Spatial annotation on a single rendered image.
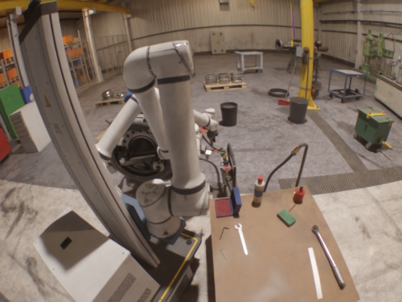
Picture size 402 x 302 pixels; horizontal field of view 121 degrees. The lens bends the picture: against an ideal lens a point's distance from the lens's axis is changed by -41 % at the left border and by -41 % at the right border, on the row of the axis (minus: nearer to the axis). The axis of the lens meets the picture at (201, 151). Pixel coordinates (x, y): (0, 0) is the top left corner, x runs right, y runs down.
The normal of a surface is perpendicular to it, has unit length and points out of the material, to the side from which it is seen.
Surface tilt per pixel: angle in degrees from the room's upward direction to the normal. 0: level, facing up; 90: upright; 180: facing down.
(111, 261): 0
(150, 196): 9
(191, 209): 80
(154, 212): 90
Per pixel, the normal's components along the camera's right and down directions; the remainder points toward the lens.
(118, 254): -0.11, -0.83
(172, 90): 0.02, 0.40
